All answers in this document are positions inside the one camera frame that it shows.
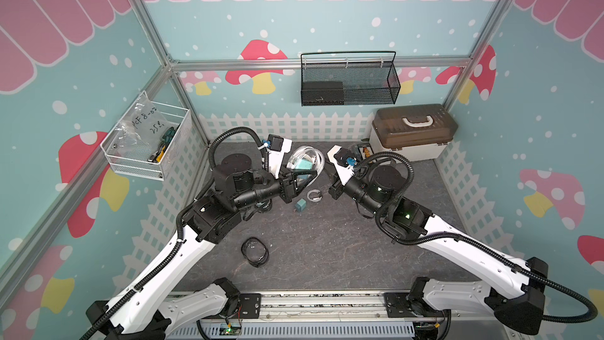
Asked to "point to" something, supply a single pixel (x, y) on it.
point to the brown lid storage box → (417, 132)
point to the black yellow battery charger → (365, 150)
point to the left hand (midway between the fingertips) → (313, 177)
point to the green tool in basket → (166, 138)
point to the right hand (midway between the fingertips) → (320, 159)
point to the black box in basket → (322, 93)
